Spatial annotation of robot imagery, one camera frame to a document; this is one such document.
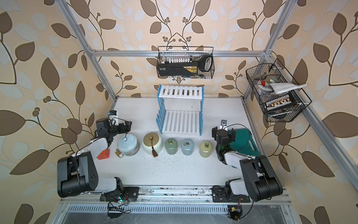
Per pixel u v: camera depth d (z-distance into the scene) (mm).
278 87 639
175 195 753
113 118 785
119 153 887
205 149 824
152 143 825
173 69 843
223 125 759
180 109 1094
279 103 675
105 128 695
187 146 840
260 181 432
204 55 828
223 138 685
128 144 825
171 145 845
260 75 799
